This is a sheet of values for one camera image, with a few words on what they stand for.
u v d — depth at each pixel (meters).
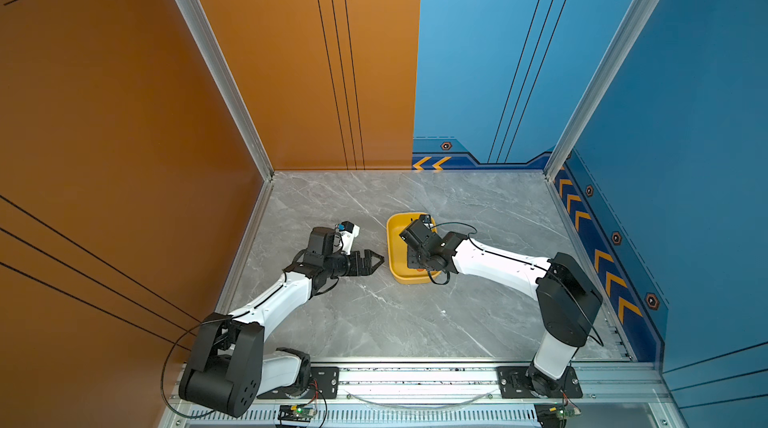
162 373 0.44
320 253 0.68
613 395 1.60
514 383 0.72
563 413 0.69
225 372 0.41
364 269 0.76
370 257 0.77
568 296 0.48
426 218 0.79
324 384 0.74
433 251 0.66
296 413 0.71
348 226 0.79
